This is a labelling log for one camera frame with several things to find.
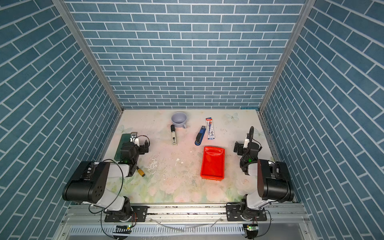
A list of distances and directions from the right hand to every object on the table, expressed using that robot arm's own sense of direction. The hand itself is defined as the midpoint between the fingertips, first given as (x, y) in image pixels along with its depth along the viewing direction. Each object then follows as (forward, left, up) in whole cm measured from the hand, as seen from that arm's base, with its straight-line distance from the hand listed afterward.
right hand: (244, 141), depth 94 cm
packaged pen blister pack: (+12, +22, -5) cm, 26 cm away
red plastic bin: (-15, +19, -4) cm, 25 cm away
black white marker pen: (+5, +48, -1) cm, 48 cm away
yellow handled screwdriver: (-23, +62, -4) cm, 66 cm away
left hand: (-6, +67, +2) cm, 67 cm away
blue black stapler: (+3, +29, -2) cm, 29 cm away
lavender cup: (+18, +46, -3) cm, 50 cm away
